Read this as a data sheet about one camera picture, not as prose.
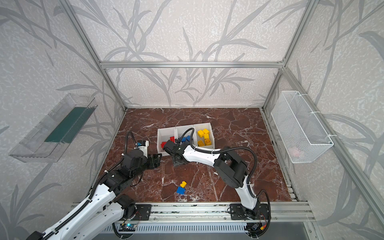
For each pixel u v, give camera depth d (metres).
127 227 0.71
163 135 1.02
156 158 0.70
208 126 1.02
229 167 0.49
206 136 1.01
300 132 0.62
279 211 0.75
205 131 1.03
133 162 0.57
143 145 0.69
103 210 0.58
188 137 1.01
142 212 0.73
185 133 0.82
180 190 0.81
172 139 0.99
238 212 0.75
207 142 0.96
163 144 0.97
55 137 0.58
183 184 0.82
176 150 0.65
